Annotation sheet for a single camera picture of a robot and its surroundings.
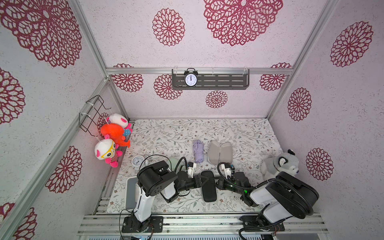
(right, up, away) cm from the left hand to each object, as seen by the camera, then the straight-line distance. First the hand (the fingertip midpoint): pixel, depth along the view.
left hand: (208, 180), depth 87 cm
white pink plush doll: (-56, +37, +8) cm, 68 cm away
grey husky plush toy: (+35, +10, -5) cm, 37 cm away
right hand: (0, +1, -2) cm, 2 cm away
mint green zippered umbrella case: (-17, +17, -27) cm, 36 cm away
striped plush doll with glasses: (-56, +19, -7) cm, 59 cm away
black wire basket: (-62, +36, -13) cm, 72 cm away
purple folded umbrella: (-5, +16, +11) cm, 20 cm away
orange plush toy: (-56, +28, +3) cm, 63 cm away
